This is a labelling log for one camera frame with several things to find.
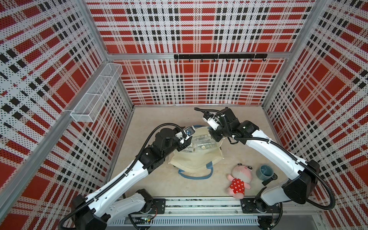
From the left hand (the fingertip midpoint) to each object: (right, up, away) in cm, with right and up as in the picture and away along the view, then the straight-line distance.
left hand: (187, 130), depth 73 cm
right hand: (+14, 0, +4) cm, 15 cm away
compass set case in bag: (+1, -14, +18) cm, 23 cm away
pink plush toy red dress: (+30, -26, +4) cm, 40 cm away
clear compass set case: (+10, -9, +20) cm, 24 cm away
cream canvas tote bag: (+6, -18, +7) cm, 20 cm away
